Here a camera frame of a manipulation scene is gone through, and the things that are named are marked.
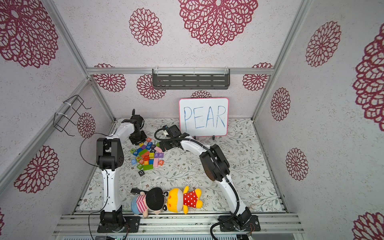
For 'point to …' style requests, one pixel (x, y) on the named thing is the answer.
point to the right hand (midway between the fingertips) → (165, 141)
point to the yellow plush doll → (178, 200)
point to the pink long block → (155, 162)
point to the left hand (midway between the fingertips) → (143, 141)
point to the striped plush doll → (154, 200)
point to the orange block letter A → (161, 162)
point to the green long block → (148, 167)
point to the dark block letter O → (141, 172)
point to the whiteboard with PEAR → (204, 116)
